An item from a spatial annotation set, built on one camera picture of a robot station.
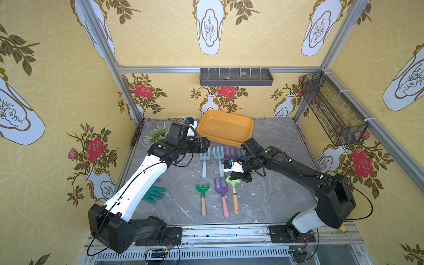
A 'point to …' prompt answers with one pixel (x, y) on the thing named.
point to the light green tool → (234, 182)
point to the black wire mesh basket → (344, 125)
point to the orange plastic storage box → (225, 127)
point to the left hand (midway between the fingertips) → (204, 142)
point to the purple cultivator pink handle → (222, 190)
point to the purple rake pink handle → (231, 157)
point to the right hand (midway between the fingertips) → (231, 176)
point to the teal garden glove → (154, 192)
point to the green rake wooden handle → (202, 189)
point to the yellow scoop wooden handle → (343, 229)
